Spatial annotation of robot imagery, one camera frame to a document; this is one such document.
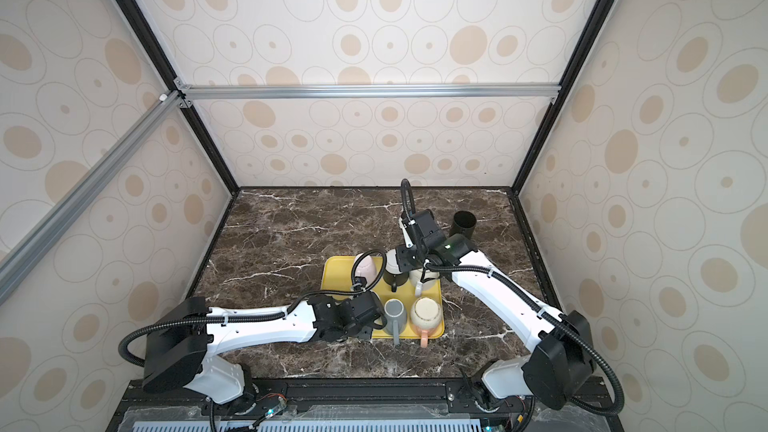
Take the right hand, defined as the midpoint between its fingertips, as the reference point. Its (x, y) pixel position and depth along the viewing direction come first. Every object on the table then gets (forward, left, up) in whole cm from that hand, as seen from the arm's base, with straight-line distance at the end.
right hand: (403, 255), depth 81 cm
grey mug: (-15, +2, -7) cm, 17 cm away
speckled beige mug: (0, -4, -13) cm, 13 cm away
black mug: (+16, -20, -6) cm, 26 cm away
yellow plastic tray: (+2, +21, -16) cm, 26 cm away
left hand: (-15, +7, -11) cm, 20 cm away
